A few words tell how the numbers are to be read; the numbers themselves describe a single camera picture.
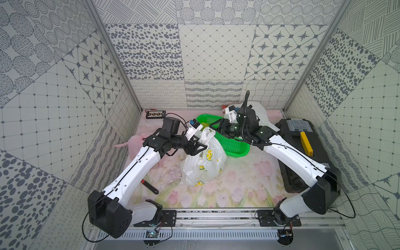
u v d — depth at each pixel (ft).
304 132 2.68
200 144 2.27
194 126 2.10
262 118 3.15
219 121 2.20
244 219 2.47
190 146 2.09
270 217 2.41
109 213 1.25
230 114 2.29
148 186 2.75
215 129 2.21
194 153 2.14
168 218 2.40
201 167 2.56
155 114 3.84
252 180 2.83
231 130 2.13
